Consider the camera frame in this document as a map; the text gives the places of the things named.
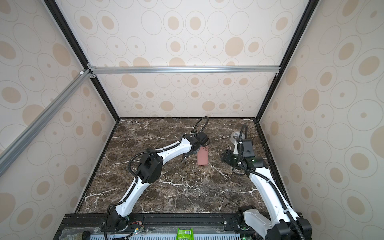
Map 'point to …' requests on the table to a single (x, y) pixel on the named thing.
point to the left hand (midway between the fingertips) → (193, 147)
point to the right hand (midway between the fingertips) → (230, 157)
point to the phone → (202, 156)
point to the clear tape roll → (236, 136)
